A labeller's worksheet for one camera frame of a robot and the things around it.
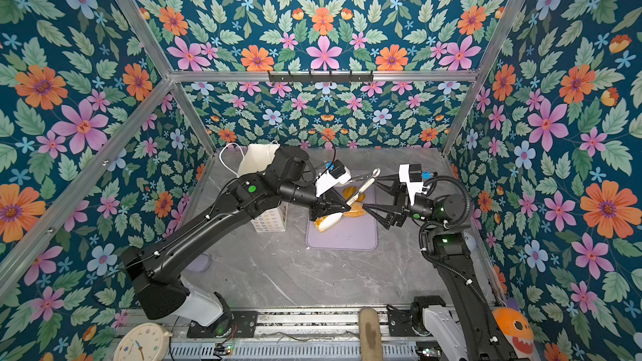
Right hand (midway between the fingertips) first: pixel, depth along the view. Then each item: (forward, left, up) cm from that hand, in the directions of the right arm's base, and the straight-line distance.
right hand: (375, 191), depth 60 cm
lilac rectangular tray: (+7, +6, -36) cm, 37 cm away
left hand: (-2, +6, -3) cm, 7 cm away
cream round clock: (-29, +64, -34) cm, 78 cm away
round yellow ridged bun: (-1, +4, -6) cm, 8 cm away
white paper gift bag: (+25, +40, -15) cm, 50 cm away
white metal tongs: (-4, +11, -8) cm, 14 cm away
